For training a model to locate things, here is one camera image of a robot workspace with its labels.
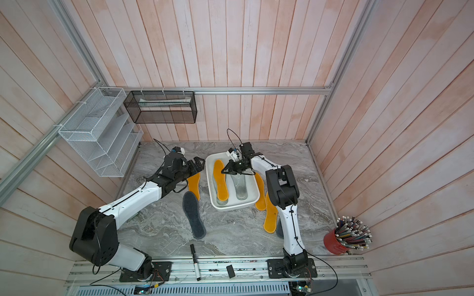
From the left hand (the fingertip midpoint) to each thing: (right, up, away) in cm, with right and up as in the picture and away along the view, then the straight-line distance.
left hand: (200, 166), depth 87 cm
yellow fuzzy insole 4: (+34, -28, -2) cm, 44 cm away
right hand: (+10, -3, +12) cm, 16 cm away
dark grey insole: (-6, -20, +5) cm, 22 cm away
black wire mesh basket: (-24, +33, +14) cm, 43 cm away
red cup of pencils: (+59, -24, -21) cm, 67 cm away
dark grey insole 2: (+38, -29, -3) cm, 48 cm away
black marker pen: (+1, -40, -13) cm, 42 cm away
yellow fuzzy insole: (+10, -8, +11) cm, 16 cm away
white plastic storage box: (+14, -14, +9) cm, 22 cm away
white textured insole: (+9, -19, +5) cm, 21 cm away
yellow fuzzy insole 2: (-5, -10, +8) cm, 14 cm away
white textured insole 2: (+20, -10, +13) cm, 26 cm away
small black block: (+15, -43, -14) cm, 48 cm away
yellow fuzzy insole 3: (+30, -19, +5) cm, 36 cm away
